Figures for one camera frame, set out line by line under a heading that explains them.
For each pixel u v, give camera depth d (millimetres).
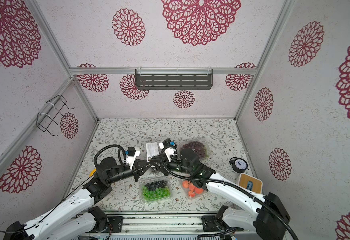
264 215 390
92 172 628
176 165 604
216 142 1062
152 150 701
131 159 612
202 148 982
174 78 927
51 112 780
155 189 803
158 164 659
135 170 611
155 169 696
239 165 922
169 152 612
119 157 661
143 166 680
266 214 393
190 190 818
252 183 818
